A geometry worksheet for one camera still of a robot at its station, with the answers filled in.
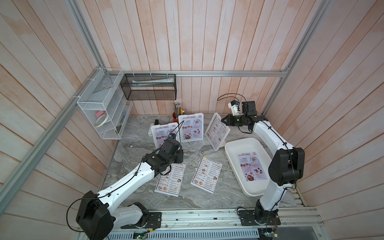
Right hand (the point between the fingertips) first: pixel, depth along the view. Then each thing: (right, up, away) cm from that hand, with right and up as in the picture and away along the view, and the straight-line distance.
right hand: (221, 119), depth 90 cm
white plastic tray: (+10, -18, +8) cm, 22 cm away
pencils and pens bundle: (-28, +7, +14) cm, 32 cm away
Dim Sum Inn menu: (-2, -8, +5) cm, 10 cm away
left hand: (-26, -21, -9) cm, 34 cm away
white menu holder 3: (+2, -15, +3) cm, 16 cm away
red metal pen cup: (-31, +1, +17) cm, 35 cm away
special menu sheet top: (-37, -9, 0) cm, 38 cm away
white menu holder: (-37, -4, -2) cm, 37 cm away
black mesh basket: (-48, +24, +13) cm, 55 cm away
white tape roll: (-69, -2, -9) cm, 70 cm away
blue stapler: (-45, -1, +20) cm, 49 cm away
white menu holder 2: (-25, -7, +7) cm, 27 cm away
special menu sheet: (-18, -5, +8) cm, 20 cm away
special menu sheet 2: (+20, -30, +2) cm, 36 cm away
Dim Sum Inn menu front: (-9, -34, -1) cm, 35 cm away
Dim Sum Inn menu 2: (-31, -37, -4) cm, 49 cm away
